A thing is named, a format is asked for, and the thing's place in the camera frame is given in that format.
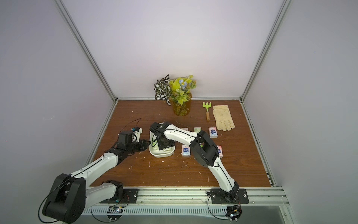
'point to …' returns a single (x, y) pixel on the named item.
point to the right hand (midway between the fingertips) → (165, 143)
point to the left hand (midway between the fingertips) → (150, 141)
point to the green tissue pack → (197, 129)
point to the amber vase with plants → (177, 92)
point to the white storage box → (154, 150)
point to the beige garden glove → (223, 117)
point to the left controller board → (114, 213)
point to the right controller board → (234, 212)
